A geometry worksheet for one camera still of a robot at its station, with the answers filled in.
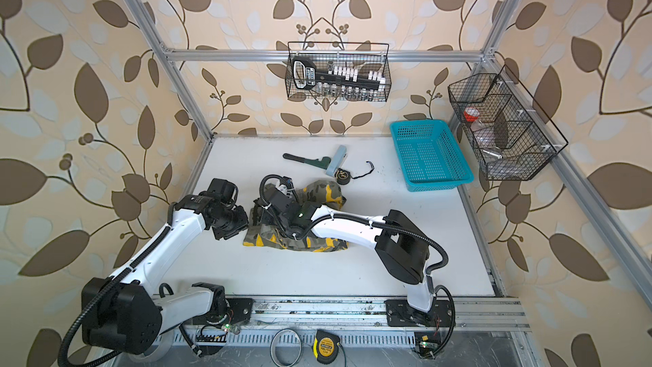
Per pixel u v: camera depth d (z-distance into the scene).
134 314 0.39
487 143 0.74
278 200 0.60
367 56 0.91
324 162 1.09
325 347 0.67
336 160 1.08
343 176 1.03
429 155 1.13
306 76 0.86
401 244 0.50
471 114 0.80
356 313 0.75
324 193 0.89
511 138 0.73
